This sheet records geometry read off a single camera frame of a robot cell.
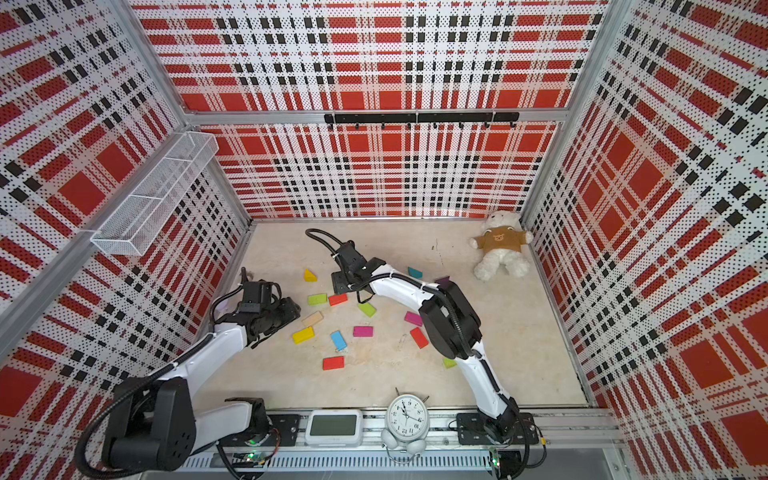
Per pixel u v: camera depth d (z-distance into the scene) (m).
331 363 0.88
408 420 0.72
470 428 0.74
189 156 0.88
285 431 0.74
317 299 0.99
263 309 0.70
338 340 0.89
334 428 0.70
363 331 0.91
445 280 1.01
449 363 0.83
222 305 0.68
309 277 1.04
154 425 0.41
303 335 0.90
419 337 0.90
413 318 0.93
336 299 0.98
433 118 0.91
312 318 0.93
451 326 0.53
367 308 0.96
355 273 0.72
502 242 1.04
